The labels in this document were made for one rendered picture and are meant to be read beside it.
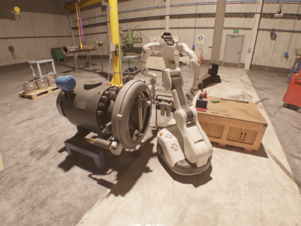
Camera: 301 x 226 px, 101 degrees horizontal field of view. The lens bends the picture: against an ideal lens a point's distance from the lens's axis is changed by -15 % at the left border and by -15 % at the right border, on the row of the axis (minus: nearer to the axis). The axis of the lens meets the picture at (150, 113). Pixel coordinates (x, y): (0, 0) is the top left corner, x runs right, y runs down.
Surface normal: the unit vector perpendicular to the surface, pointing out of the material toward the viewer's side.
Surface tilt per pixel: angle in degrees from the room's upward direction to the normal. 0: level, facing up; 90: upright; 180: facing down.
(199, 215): 0
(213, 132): 90
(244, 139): 90
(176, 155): 38
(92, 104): 57
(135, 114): 92
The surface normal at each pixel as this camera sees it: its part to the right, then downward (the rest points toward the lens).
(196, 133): 0.22, -0.57
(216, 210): 0.00, -0.90
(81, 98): -0.27, -0.33
